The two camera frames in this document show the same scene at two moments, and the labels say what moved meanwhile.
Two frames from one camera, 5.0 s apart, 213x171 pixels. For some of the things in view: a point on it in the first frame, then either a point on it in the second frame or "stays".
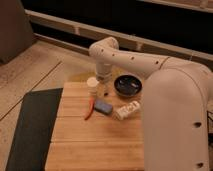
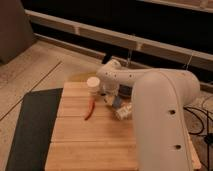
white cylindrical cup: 92,83 stays
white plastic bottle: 123,112 stays
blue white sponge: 103,106 -> 117,101
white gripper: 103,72 -> 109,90
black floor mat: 33,132 stays
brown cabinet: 16,34 stays
